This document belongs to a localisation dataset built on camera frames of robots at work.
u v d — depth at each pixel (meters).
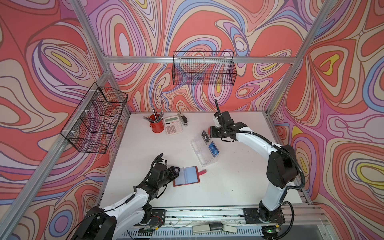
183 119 1.10
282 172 0.48
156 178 0.65
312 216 0.78
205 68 0.96
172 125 1.08
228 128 0.67
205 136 0.93
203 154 0.93
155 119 1.05
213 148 0.88
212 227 0.67
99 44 0.82
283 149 0.49
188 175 0.87
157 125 1.07
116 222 0.43
